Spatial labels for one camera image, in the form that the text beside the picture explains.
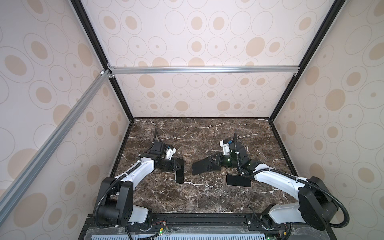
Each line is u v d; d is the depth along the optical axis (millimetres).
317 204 421
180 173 849
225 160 730
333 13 697
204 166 828
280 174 517
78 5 664
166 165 745
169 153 814
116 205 421
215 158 763
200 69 876
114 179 442
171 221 748
